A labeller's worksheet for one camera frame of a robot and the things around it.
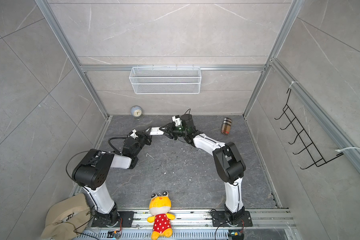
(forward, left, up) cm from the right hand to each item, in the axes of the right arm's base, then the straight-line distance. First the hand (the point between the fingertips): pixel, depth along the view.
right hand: (159, 129), depth 86 cm
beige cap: (-41, +46, -19) cm, 65 cm away
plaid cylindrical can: (+17, -46, -18) cm, 53 cm away
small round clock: (+30, +23, -13) cm, 40 cm away
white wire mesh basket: (+36, 0, +10) cm, 37 cm away
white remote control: (0, +2, -1) cm, 3 cm away
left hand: (+4, +4, +1) cm, 6 cm away
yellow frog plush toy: (-38, -1, -13) cm, 40 cm away
